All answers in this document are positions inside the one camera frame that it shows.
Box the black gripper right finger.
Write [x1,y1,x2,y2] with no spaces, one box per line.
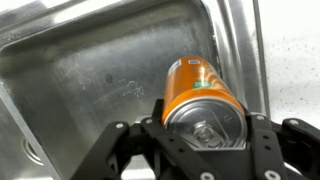
[246,113,320,180]

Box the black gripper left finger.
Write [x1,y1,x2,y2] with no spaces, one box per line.
[69,98,221,180]

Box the orange soda can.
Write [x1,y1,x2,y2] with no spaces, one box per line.
[161,55,248,149]

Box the stainless steel double sink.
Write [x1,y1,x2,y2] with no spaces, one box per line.
[0,0,271,180]

